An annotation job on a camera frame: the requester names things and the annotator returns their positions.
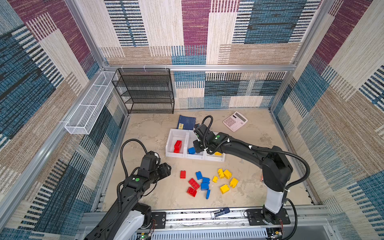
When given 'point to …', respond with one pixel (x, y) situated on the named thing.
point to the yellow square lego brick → (217, 153)
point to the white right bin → (214, 158)
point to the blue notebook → (186, 122)
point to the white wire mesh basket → (81, 121)
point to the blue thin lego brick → (208, 193)
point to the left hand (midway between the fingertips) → (168, 166)
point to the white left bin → (176, 134)
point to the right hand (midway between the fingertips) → (197, 146)
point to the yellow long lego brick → (221, 173)
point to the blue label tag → (222, 211)
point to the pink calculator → (235, 121)
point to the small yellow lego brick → (215, 179)
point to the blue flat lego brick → (204, 186)
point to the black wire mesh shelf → (146, 90)
